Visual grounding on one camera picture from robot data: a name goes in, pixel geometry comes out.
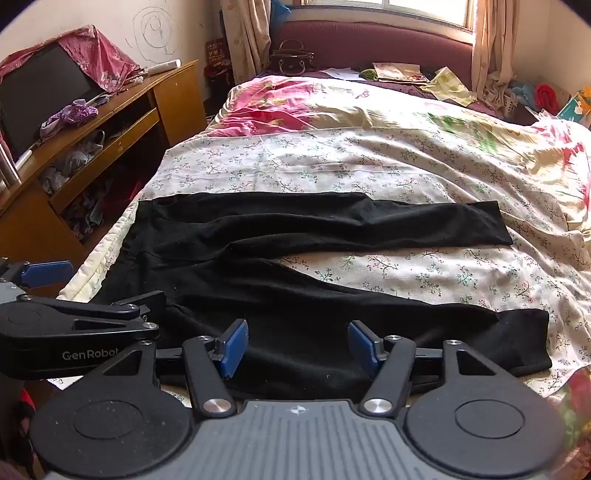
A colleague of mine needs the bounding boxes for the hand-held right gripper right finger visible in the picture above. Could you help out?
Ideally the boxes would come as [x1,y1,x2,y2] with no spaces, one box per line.
[347,320,497,418]

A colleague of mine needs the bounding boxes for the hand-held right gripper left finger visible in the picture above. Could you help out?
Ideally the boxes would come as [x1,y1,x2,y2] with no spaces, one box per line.
[99,318,250,421]

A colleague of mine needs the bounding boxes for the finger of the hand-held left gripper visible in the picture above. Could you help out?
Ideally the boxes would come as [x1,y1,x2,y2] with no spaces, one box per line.
[0,258,75,289]
[69,290,168,334]

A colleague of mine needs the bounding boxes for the black pants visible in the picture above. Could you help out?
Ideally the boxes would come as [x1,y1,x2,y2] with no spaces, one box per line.
[90,191,552,400]

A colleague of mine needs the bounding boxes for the dark clothes pile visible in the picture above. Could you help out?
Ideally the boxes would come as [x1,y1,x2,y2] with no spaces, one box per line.
[60,175,144,241]

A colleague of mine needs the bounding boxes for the grey clothes pile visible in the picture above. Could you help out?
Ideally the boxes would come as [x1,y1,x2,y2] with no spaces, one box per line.
[39,131,107,195]

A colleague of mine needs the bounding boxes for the purple cloth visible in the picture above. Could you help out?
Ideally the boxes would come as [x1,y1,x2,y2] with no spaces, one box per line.
[39,102,100,139]

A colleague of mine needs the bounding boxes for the black monitor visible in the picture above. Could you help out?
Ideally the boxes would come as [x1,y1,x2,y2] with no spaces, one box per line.
[0,41,93,160]

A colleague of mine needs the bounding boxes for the white small-floral bed sheet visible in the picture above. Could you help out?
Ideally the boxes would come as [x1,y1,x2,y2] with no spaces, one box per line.
[58,122,591,416]

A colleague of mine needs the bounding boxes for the wooden desk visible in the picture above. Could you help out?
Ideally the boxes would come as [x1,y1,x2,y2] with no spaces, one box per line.
[0,60,208,296]

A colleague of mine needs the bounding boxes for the pink floral cloth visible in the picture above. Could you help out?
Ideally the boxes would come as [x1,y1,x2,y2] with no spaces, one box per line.
[0,25,146,95]

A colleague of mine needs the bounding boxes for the white paper roll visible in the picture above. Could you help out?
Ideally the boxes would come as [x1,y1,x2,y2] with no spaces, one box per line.
[145,59,183,75]

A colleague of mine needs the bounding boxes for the pink floral quilt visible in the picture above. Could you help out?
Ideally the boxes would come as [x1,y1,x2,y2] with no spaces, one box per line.
[210,76,591,232]

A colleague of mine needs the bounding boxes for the red paper bag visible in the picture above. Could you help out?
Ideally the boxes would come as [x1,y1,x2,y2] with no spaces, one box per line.
[205,39,232,77]

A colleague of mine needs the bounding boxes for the yellow green patterned cloth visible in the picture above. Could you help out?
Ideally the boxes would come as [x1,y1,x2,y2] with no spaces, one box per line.
[420,67,478,107]

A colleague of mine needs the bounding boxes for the floral printed booklet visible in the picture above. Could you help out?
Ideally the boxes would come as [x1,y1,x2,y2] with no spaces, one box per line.
[372,62,430,84]

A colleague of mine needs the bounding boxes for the beige curtain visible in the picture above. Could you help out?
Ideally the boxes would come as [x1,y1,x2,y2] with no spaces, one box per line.
[219,0,273,86]
[471,0,520,109]

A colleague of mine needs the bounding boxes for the brown handbag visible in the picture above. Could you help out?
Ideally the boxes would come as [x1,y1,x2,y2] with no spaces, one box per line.
[270,39,317,77]

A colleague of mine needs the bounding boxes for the maroon bed headboard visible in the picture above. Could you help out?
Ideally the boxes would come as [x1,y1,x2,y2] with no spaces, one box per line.
[270,21,476,88]

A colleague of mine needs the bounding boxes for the blue cloth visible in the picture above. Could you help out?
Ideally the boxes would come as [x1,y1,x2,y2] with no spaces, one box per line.
[510,80,539,109]

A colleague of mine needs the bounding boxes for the red cloth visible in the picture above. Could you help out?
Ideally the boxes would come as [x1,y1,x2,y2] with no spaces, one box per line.
[533,83,561,114]

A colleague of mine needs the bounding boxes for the teal tissue box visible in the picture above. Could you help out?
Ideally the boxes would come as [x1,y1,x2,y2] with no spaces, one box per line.
[556,88,591,127]

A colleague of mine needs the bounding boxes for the window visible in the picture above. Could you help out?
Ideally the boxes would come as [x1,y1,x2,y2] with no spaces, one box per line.
[300,0,478,31]

